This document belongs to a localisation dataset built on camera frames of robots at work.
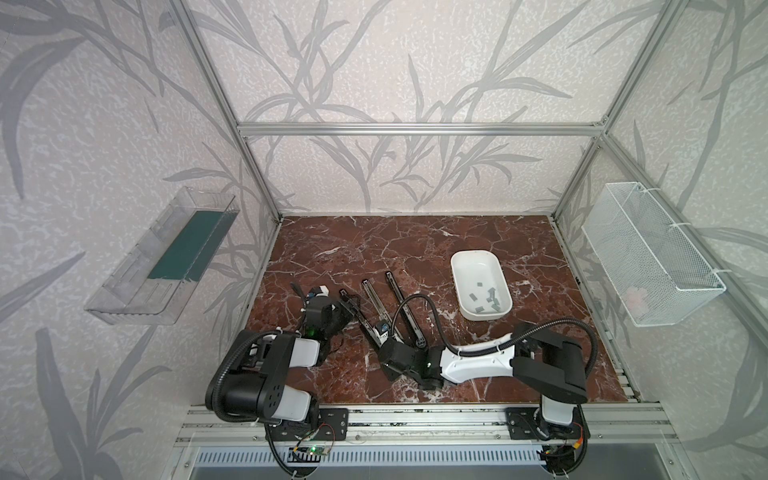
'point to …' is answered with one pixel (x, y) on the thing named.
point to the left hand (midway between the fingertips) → (360, 292)
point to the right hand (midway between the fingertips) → (381, 346)
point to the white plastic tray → (481, 284)
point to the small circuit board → (319, 450)
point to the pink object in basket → (635, 299)
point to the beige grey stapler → (372, 295)
